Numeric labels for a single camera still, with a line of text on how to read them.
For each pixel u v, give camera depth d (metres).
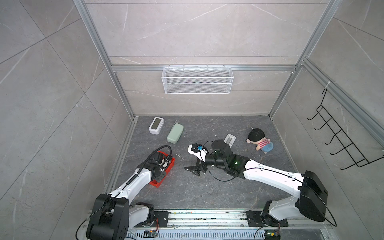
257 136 0.98
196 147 0.59
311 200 0.40
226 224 0.73
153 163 0.69
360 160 0.58
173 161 0.90
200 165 0.62
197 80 1.01
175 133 1.06
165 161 0.76
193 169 0.62
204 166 0.63
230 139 1.04
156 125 1.07
